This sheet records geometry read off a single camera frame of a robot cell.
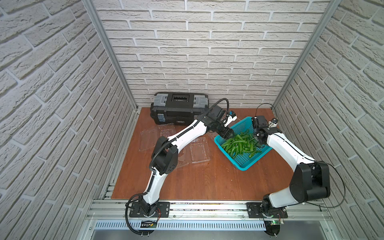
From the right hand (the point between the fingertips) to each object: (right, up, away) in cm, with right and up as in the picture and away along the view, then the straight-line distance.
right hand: (268, 136), depth 86 cm
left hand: (-21, +3, -2) cm, 21 cm away
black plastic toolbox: (-55, +17, +10) cm, 59 cm away
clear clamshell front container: (-43, -11, +8) cm, 45 cm away
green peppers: (-12, -5, +8) cm, 15 cm away
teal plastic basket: (-14, -16, +4) cm, 22 cm away
